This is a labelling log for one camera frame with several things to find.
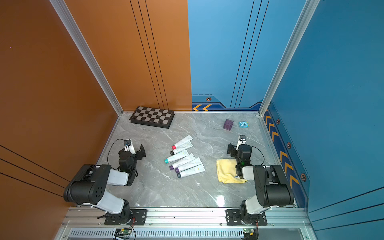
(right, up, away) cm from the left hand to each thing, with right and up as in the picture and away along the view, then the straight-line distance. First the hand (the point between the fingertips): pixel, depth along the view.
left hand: (134, 144), depth 93 cm
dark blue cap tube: (+37, -15, -5) cm, 40 cm away
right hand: (+65, 0, +2) cm, 65 cm away
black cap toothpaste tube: (+29, -3, +4) cm, 29 cm away
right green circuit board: (+65, -40, -21) cm, 79 cm away
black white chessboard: (+5, +19, +20) cm, 28 cm away
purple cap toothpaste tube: (+32, -10, -1) cm, 33 cm away
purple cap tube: (+37, -12, -2) cm, 39 cm away
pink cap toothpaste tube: (+32, +2, +10) cm, 33 cm away
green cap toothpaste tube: (+27, -8, +1) cm, 28 cm away
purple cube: (+61, +12, +14) cm, 64 cm away
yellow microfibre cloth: (+57, -16, -4) cm, 59 cm away
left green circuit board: (+4, -40, -20) cm, 45 cm away
